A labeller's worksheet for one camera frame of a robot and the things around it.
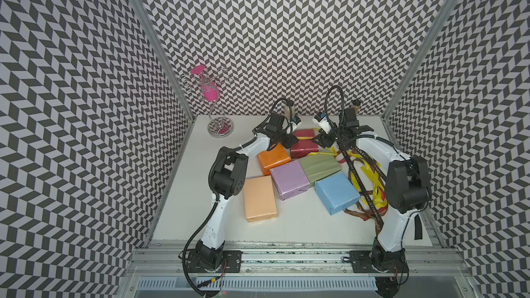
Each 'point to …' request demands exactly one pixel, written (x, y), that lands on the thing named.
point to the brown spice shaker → (355, 103)
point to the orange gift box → (277, 156)
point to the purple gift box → (290, 179)
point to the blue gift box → (337, 192)
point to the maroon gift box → (303, 147)
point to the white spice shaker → (287, 109)
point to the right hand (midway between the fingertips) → (318, 135)
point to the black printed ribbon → (350, 169)
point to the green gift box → (319, 166)
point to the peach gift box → (259, 199)
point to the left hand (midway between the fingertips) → (293, 137)
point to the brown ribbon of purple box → (366, 214)
